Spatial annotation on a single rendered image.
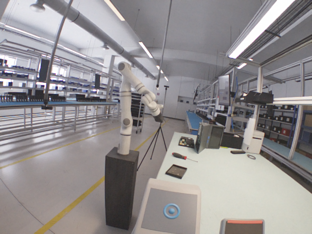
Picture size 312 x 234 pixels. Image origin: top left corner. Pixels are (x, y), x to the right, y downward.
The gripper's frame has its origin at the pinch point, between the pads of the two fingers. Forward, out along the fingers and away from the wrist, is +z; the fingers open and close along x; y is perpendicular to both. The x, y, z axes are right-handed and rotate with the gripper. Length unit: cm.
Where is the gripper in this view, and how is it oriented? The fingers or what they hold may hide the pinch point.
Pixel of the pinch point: (163, 121)
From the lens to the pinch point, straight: 131.1
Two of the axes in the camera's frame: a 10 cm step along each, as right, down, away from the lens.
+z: 3.1, 5.8, 7.5
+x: 8.7, 1.5, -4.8
